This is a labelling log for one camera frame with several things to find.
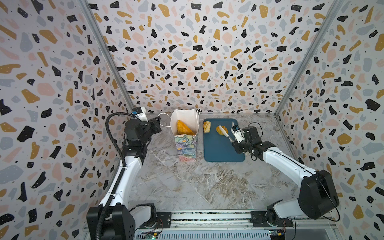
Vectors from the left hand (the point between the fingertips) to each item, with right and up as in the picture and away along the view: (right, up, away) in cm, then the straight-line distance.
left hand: (159, 114), depth 74 cm
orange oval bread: (+9, -8, +18) cm, 22 cm away
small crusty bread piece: (+24, -6, +30) cm, 39 cm away
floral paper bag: (+13, -16, +8) cm, 22 cm away
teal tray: (+32, -20, +28) cm, 47 cm away
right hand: (+40, -13, +13) cm, 44 cm away
